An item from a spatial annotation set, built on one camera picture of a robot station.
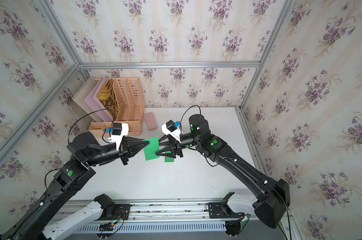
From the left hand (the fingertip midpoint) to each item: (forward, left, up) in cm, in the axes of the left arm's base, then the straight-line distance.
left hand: (148, 145), depth 53 cm
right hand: (+2, -3, -6) cm, 7 cm away
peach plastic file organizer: (+60, +28, -39) cm, 77 cm away
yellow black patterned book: (+50, +37, -21) cm, 65 cm away
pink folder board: (+38, +39, -12) cm, 56 cm away
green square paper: (+13, -4, -39) cm, 41 cm away
